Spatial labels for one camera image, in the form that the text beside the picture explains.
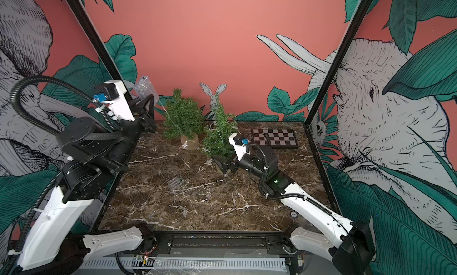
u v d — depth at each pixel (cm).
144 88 44
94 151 33
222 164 58
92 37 80
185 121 88
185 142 100
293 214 82
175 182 93
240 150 57
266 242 74
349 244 38
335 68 91
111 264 70
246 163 60
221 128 70
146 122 42
